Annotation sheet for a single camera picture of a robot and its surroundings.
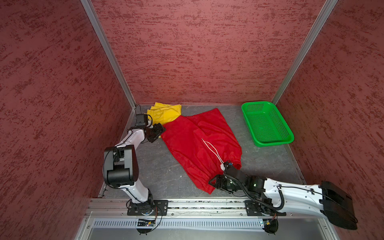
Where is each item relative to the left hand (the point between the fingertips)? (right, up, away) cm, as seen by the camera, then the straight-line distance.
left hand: (163, 134), depth 94 cm
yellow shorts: (-5, +14, +16) cm, 22 cm away
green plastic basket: (+74, +5, +15) cm, 76 cm away
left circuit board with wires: (-4, -44, -21) cm, 49 cm away
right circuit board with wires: (+58, -43, -23) cm, 75 cm away
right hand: (+30, -27, -18) cm, 44 cm away
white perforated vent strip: (+13, -42, -23) cm, 49 cm away
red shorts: (+25, -6, +3) cm, 26 cm away
